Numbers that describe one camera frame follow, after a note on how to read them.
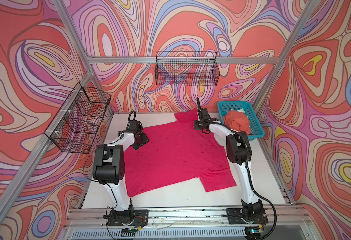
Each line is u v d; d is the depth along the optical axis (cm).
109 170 50
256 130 97
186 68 96
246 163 63
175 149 102
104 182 52
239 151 64
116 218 67
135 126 78
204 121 85
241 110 116
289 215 77
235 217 75
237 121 104
